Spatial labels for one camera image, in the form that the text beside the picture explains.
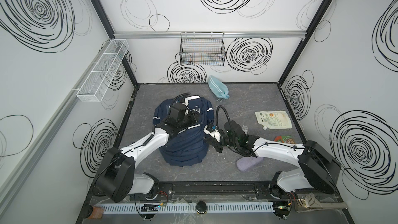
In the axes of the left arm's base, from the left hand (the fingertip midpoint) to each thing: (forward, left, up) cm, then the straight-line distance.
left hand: (201, 113), depth 83 cm
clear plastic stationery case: (0, -27, -15) cm, 31 cm away
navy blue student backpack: (-16, +6, -7) cm, 18 cm away
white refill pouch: (+8, -47, -17) cm, 50 cm away
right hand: (-13, -2, -5) cm, 14 cm away
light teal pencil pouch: (+33, -11, -15) cm, 38 cm away
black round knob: (-41, -1, -7) cm, 41 cm away
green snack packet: (-5, -50, -17) cm, 53 cm away
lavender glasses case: (-21, -24, -14) cm, 34 cm away
